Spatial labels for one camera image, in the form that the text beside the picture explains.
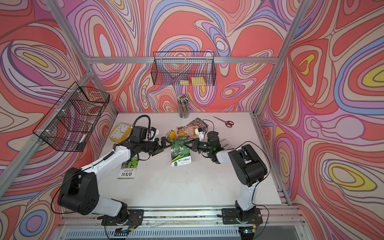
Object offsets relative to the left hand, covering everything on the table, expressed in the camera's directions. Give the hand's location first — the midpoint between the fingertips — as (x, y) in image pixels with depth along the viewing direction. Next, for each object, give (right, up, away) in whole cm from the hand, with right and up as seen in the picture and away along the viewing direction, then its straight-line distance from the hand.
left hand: (170, 147), depth 84 cm
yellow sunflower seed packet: (-2, +6, +21) cm, 22 cm away
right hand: (+8, -1, +4) cm, 9 cm away
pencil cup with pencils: (+6, +25, +27) cm, 37 cm away
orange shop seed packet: (+5, +8, +24) cm, 26 cm away
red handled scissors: (+40, +14, +28) cm, 51 cm away
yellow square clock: (-39, +7, +21) cm, 45 cm away
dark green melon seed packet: (+6, -4, +1) cm, 7 cm away
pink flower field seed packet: (+17, +14, +28) cm, 36 cm away
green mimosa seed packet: (-26, -13, +5) cm, 30 cm away
